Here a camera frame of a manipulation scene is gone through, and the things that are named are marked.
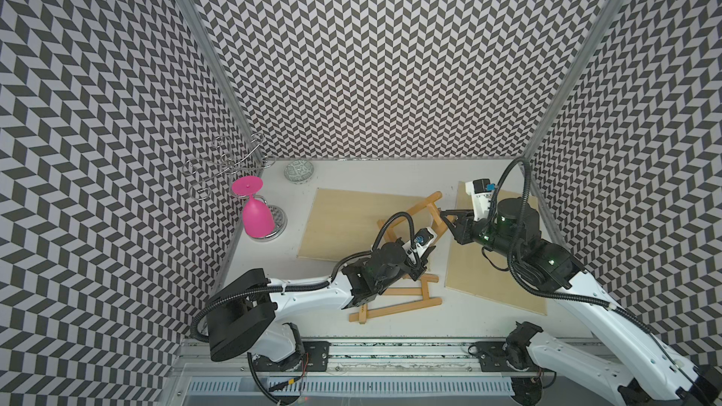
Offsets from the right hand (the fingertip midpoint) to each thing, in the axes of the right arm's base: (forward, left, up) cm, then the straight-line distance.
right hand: (444, 219), depth 69 cm
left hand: (-2, +3, -10) cm, 10 cm away
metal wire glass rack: (+37, +71, -15) cm, 82 cm away
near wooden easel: (-16, +20, -22) cm, 34 cm away
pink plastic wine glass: (+4, +49, -5) cm, 50 cm away
